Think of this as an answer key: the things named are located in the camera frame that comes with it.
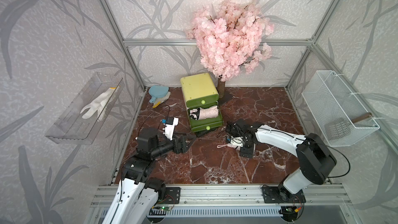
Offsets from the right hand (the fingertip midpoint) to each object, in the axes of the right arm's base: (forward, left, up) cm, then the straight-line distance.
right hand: (245, 145), depth 89 cm
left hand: (-7, +28, +23) cm, 37 cm away
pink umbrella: (+14, +26, +12) cm, 32 cm away
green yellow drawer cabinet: (+20, +25, +17) cm, 36 cm away
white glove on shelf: (+3, +66, +35) cm, 75 cm away
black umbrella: (+7, +25, +2) cm, 26 cm away
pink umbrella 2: (-1, +8, 0) cm, 8 cm away
